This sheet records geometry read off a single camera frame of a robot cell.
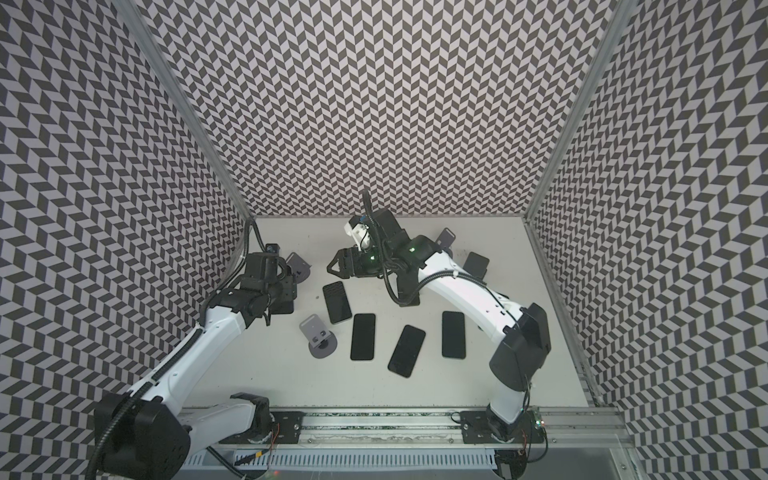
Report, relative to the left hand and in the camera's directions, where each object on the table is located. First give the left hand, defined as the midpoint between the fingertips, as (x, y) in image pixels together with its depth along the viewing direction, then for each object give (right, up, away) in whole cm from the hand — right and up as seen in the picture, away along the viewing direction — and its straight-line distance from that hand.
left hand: (280, 282), depth 83 cm
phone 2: (+35, -21, 0) cm, 41 cm away
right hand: (+19, +2, -12) cm, 22 cm away
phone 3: (+50, -17, +6) cm, 53 cm away
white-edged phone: (+23, -17, +4) cm, 29 cm away
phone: (+13, -8, +14) cm, 21 cm away
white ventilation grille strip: (+21, -40, -14) cm, 47 cm away
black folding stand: (+36, -1, +14) cm, 39 cm away
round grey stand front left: (+12, -16, -3) cm, 20 cm away
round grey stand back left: (-1, +2, +19) cm, 19 cm away
